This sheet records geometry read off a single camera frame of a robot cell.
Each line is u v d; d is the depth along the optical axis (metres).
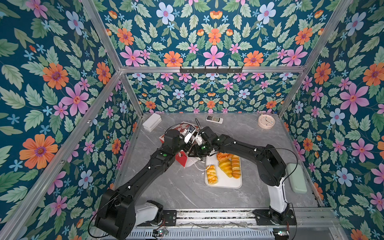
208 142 0.72
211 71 0.93
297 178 0.83
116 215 0.40
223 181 0.84
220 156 0.89
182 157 0.84
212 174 0.84
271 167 0.51
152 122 1.11
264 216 0.71
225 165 0.88
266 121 1.11
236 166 0.88
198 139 0.83
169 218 0.73
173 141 0.61
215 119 1.15
